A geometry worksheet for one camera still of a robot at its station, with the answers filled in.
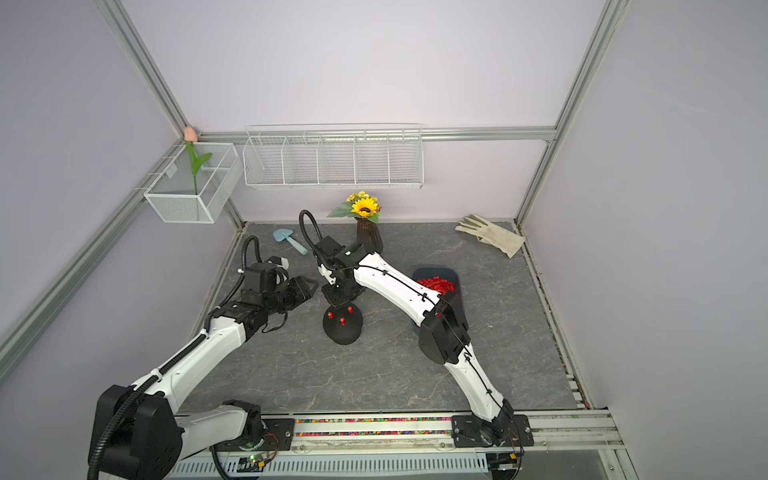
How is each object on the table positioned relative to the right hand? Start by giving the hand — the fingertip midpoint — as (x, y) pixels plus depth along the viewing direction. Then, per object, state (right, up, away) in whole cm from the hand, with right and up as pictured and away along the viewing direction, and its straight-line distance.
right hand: (338, 299), depth 84 cm
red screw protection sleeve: (-2, -4, -2) cm, 5 cm away
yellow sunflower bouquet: (+5, +28, +7) cm, 29 cm away
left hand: (-6, +4, 0) cm, 7 cm away
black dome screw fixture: (+1, -11, +3) cm, 11 cm away
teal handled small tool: (-29, +20, +32) cm, 47 cm away
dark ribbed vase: (+7, +19, +19) cm, 28 cm away
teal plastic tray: (+35, +6, +23) cm, 42 cm away
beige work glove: (+54, +20, +32) cm, 65 cm away
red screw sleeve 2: (+2, -5, -3) cm, 6 cm away
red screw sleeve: (+4, -3, -1) cm, 5 cm away
